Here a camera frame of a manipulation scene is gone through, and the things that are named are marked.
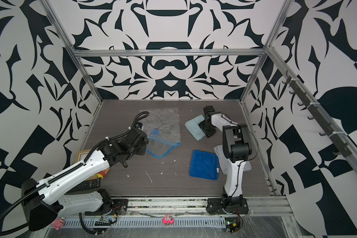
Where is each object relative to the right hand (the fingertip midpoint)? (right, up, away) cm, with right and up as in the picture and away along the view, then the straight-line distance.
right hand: (201, 127), depth 103 cm
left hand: (-36, -5, -25) cm, 44 cm away
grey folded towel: (+10, -18, -16) cm, 26 cm away
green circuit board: (+10, -45, -32) cm, 56 cm away
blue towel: (-1, -20, -16) cm, 26 cm away
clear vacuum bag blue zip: (-28, -1, +5) cm, 28 cm away
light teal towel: (-6, +1, 0) cm, 6 cm away
